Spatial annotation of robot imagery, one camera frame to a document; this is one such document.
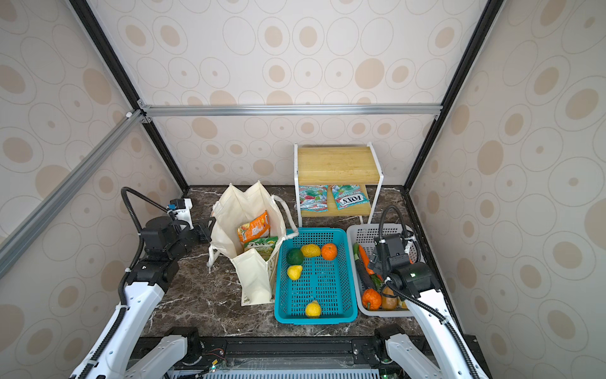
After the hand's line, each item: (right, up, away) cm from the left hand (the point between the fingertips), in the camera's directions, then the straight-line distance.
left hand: (220, 216), depth 73 cm
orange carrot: (+51, -18, +19) cm, 57 cm away
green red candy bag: (+30, +6, +17) cm, 35 cm away
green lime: (+22, -16, +15) cm, 31 cm away
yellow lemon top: (+29, -14, +19) cm, 37 cm away
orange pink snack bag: (+8, -5, +19) cm, 21 cm away
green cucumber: (+49, -24, +12) cm, 56 cm away
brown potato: (+55, -29, +6) cm, 63 cm away
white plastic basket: (+49, -8, +21) cm, 53 cm away
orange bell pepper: (+48, -28, +4) cm, 56 cm away
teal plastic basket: (+36, -26, +14) cm, 46 cm away
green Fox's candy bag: (+43, +7, +19) cm, 47 cm away
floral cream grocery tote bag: (-1, +1, +10) cm, 10 cm away
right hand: (+55, -15, +2) cm, 57 cm away
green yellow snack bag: (+12, -11, +12) cm, 20 cm away
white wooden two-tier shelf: (+38, +17, +9) cm, 43 cm away
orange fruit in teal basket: (+36, -15, +18) cm, 43 cm away
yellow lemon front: (+29, -31, +4) cm, 43 cm away
